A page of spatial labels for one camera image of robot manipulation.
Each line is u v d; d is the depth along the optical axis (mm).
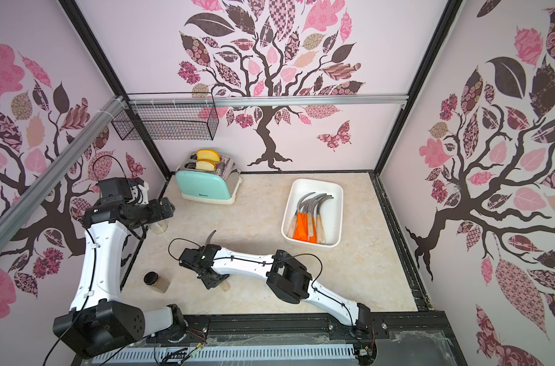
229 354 698
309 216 1002
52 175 611
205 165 976
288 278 547
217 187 979
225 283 814
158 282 765
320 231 945
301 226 955
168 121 1220
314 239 926
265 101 929
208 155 1006
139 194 632
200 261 613
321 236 918
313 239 926
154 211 668
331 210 1084
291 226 976
